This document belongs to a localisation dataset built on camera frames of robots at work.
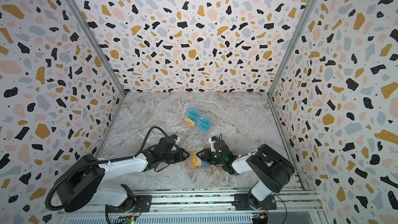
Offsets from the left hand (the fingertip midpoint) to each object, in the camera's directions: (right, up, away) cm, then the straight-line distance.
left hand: (191, 153), depth 84 cm
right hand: (+3, 0, +1) cm, 3 cm away
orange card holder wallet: (-2, -6, +2) cm, 7 cm away
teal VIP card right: (+6, +14, +11) cm, 19 cm away
